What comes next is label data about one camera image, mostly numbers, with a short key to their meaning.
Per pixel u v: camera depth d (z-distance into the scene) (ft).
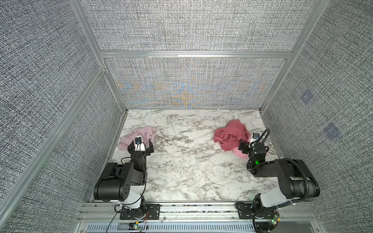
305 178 1.46
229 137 3.20
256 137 2.59
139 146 2.45
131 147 2.61
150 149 2.72
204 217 2.40
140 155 2.27
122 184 1.47
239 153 3.03
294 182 1.47
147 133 3.18
